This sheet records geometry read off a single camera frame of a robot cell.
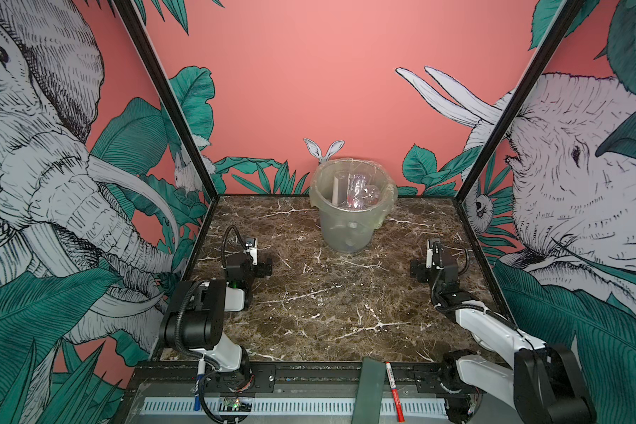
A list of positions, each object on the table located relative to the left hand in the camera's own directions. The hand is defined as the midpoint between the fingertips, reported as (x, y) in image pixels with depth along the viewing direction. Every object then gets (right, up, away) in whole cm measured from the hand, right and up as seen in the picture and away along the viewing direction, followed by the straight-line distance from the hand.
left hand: (256, 248), depth 94 cm
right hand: (+60, -1, -7) cm, 60 cm away
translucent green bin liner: (+31, +7, -4) cm, 33 cm away
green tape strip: (+37, -39, -24) cm, 59 cm away
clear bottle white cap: (+36, +22, -5) cm, 43 cm away
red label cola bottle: (+38, +17, -19) cm, 46 cm away
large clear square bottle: (+31, +22, +2) cm, 38 cm away
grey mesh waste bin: (+35, +18, -4) cm, 40 cm away
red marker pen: (+45, -37, -23) cm, 63 cm away
